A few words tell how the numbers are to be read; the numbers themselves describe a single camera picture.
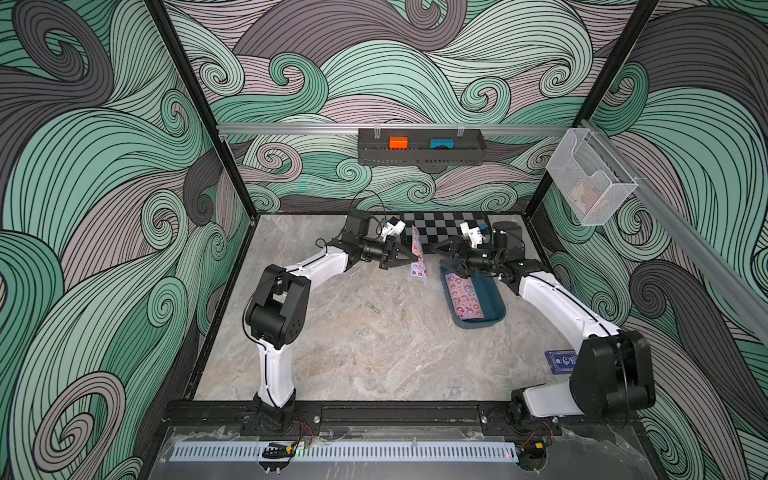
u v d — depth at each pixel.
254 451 0.70
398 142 0.93
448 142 0.94
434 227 1.11
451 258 0.71
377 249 0.78
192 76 0.82
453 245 0.72
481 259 0.71
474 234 0.77
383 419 0.75
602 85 0.83
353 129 0.95
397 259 0.78
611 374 0.42
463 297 0.95
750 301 0.50
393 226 0.83
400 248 0.79
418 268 0.80
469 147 0.93
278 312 0.51
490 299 0.95
